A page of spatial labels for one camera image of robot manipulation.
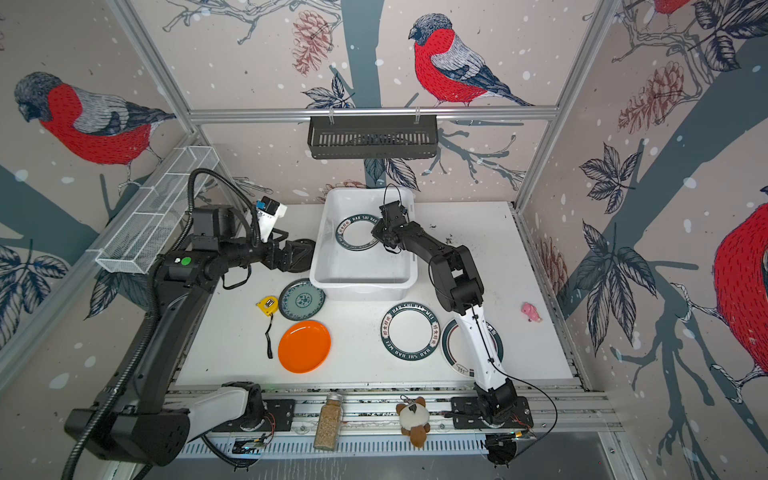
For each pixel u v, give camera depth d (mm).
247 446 707
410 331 882
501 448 710
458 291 622
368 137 1068
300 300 951
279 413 729
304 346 860
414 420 712
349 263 1047
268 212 602
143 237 727
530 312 897
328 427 684
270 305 922
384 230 954
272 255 609
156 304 437
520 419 712
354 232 1104
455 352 836
